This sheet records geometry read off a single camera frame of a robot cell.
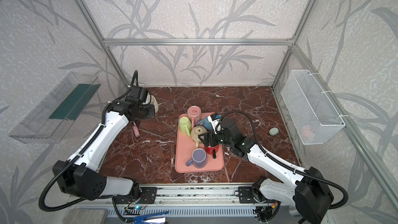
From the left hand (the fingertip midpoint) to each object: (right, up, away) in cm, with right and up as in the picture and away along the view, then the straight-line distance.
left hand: (153, 107), depth 80 cm
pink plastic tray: (+18, -29, +4) cm, 34 cm away
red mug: (+31, -24, +5) cm, 40 cm away
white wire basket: (+73, 0, -17) cm, 75 cm away
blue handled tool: (+5, -49, -12) cm, 51 cm away
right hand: (+27, -11, -2) cm, 29 cm away
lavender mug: (+24, -26, -3) cm, 36 cm away
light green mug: (+15, -11, +9) cm, 21 cm away
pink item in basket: (+77, -12, -7) cm, 78 cm away
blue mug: (+28, -10, +9) cm, 31 cm away
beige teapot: (+22, -14, +6) cm, 27 cm away
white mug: (+4, +4, -13) cm, 15 cm away
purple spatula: (-15, -16, +14) cm, 26 cm away
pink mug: (+21, -4, +11) cm, 24 cm away
